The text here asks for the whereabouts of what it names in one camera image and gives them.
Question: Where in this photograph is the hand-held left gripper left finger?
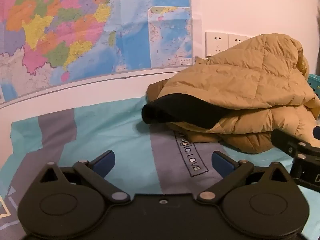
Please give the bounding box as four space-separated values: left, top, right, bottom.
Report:
40 150 130 203

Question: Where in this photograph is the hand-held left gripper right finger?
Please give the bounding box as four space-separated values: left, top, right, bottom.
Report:
197 151 292 203

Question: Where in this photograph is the tan puffer jacket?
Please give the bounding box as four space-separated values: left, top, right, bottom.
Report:
141 33 320 154

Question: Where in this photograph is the teal grey bed sheet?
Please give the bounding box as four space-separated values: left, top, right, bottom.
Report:
0 96 320 240

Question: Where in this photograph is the teal plastic basket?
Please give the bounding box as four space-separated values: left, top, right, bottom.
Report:
307 74 320 93

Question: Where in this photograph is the white wall socket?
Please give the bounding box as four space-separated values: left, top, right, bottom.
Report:
205 31 229 57
228 33 248 50

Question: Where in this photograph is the colourful wall map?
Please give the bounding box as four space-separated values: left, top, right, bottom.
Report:
0 0 194 103

